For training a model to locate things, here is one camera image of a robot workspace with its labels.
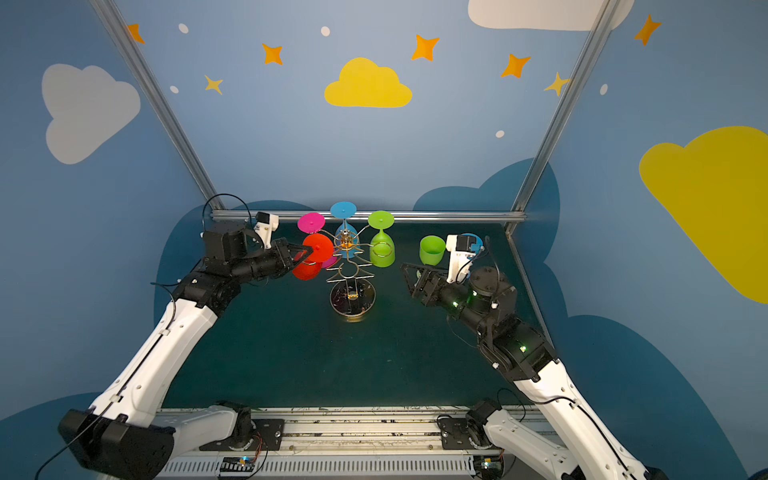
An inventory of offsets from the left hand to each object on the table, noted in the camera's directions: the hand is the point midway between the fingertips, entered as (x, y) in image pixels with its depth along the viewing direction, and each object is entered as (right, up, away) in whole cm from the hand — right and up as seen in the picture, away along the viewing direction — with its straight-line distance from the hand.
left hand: (310, 246), depth 71 cm
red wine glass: (+2, -1, +2) cm, 4 cm away
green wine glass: (+34, 0, +28) cm, 44 cm away
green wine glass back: (+17, 0, +16) cm, 23 cm away
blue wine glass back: (+8, +2, +7) cm, 11 cm away
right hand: (+25, -4, -10) cm, 27 cm away
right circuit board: (+44, -55, +3) cm, 71 cm away
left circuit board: (-19, -55, +3) cm, 58 cm away
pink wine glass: (-2, +7, +10) cm, 12 cm away
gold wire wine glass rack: (+7, -15, +28) cm, 33 cm away
